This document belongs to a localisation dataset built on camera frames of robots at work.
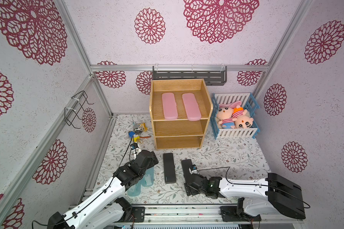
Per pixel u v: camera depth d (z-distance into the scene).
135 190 0.80
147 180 0.84
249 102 1.13
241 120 0.99
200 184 0.63
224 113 1.00
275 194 0.42
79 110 0.79
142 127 1.06
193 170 0.76
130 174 0.55
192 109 0.78
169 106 0.80
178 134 0.87
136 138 1.02
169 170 0.88
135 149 0.68
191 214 0.75
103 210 0.57
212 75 0.96
